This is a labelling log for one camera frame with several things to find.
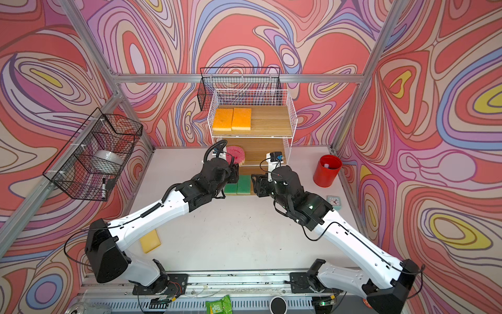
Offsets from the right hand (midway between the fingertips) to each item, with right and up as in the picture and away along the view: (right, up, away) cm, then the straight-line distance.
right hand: (258, 181), depth 69 cm
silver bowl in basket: (-57, +9, +4) cm, 58 cm away
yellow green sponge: (-5, -1, -1) cm, 5 cm away
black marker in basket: (-58, -3, +3) cm, 58 cm away
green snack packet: (-13, -45, 0) cm, 47 cm away
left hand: (-8, +6, +8) cm, 12 cm away
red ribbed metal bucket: (+34, +3, +25) cm, 42 cm away
